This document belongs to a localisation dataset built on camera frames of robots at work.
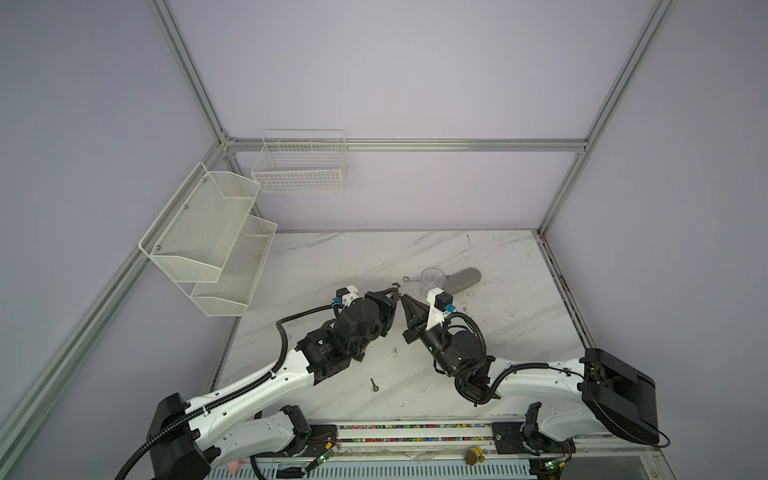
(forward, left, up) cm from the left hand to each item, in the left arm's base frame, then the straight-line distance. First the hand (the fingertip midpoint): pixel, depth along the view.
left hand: (404, 293), depth 70 cm
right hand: (-1, +1, -1) cm, 2 cm away
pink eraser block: (-32, +39, -25) cm, 56 cm away
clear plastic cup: (+22, -11, -22) cm, 33 cm away
